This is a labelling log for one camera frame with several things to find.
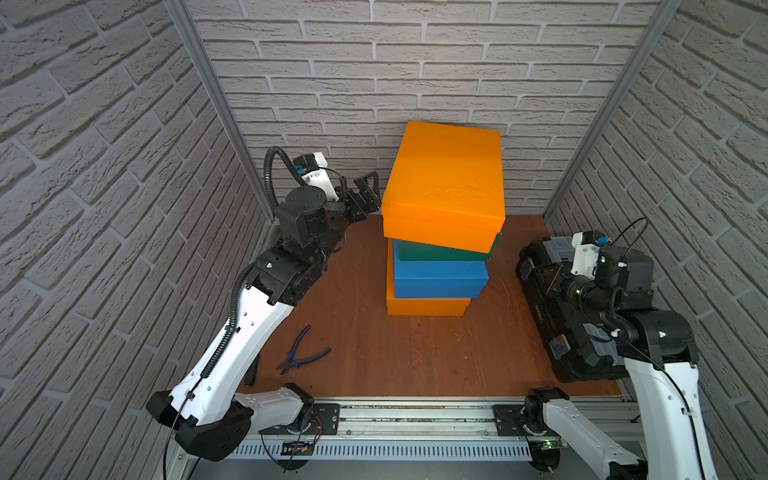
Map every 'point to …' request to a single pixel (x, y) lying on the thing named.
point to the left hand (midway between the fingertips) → (369, 173)
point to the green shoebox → (414, 251)
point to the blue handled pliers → (296, 363)
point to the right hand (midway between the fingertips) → (544, 270)
